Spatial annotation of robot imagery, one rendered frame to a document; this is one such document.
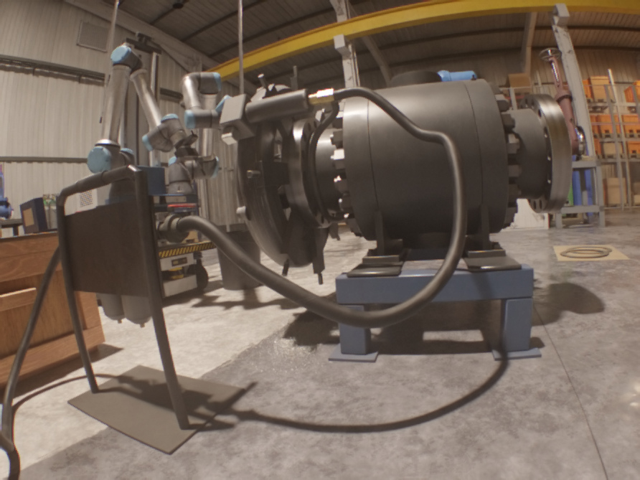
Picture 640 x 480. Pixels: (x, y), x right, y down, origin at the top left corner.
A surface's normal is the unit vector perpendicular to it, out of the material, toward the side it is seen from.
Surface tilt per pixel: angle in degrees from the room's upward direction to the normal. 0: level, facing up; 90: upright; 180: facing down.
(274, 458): 0
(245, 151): 82
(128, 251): 90
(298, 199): 119
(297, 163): 87
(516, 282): 90
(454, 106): 63
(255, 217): 113
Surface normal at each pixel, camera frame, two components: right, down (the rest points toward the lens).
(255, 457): -0.09, -0.99
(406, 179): -0.29, 0.40
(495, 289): -0.33, 0.11
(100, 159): 0.00, 0.16
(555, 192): -0.19, 0.74
